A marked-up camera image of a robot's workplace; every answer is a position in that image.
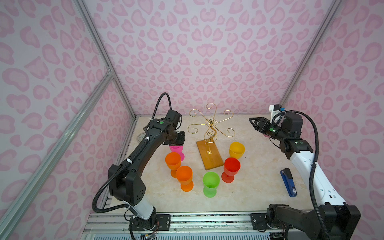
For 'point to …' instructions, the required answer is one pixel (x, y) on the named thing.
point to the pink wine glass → (178, 149)
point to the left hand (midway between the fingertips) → (182, 139)
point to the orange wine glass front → (173, 159)
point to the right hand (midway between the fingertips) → (253, 119)
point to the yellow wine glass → (236, 150)
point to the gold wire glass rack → (211, 132)
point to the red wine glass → (231, 166)
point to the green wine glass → (211, 180)
